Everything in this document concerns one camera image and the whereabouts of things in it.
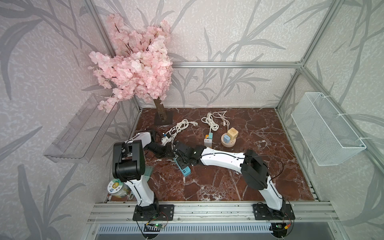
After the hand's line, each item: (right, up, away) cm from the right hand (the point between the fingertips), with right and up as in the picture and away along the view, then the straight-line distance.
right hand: (180, 159), depth 87 cm
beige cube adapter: (+33, +14, +10) cm, 37 cm away
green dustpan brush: (-19, -7, 0) cm, 21 cm away
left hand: (-5, +2, +4) cm, 7 cm away
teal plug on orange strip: (+18, +12, +10) cm, 24 cm away
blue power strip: (+3, -7, -2) cm, 8 cm away
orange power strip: (+16, +12, +11) cm, 23 cm away
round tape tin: (-29, -11, -13) cm, 34 cm away
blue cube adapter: (+29, +11, +9) cm, 32 cm away
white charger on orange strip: (+16, +9, +6) cm, 20 cm away
